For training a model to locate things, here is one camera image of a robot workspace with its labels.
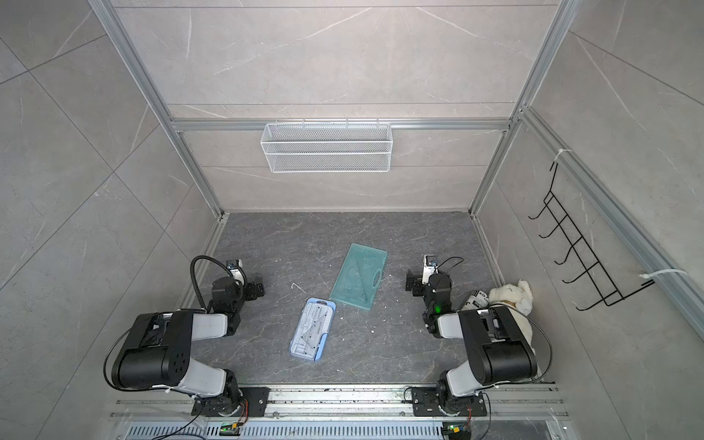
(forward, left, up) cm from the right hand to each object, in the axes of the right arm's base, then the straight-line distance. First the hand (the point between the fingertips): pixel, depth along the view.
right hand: (425, 269), depth 93 cm
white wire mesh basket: (+40, +35, +23) cm, 58 cm away
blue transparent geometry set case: (-19, +39, -5) cm, 43 cm away
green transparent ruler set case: (-1, +24, -6) cm, 24 cm away
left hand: (0, +62, -1) cm, 62 cm away
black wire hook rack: (-18, -33, +24) cm, 44 cm away
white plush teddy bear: (-11, -28, +1) cm, 31 cm away
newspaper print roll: (-10, -17, -4) cm, 20 cm away
